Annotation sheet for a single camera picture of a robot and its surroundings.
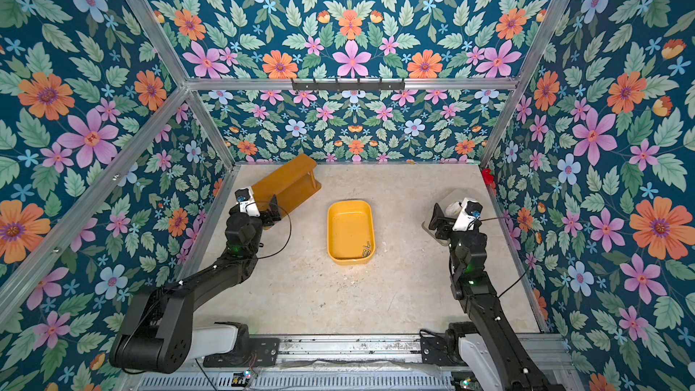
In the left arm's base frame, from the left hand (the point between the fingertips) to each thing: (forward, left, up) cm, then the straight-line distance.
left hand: (260, 196), depth 85 cm
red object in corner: (+18, -89, -20) cm, 92 cm away
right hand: (-11, -58, +4) cm, 60 cm away
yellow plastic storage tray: (-5, -28, -19) cm, 34 cm away
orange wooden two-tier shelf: (+11, -7, -8) cm, 15 cm away
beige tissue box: (-2, -64, -10) cm, 65 cm away
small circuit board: (-47, +4, -21) cm, 51 cm away
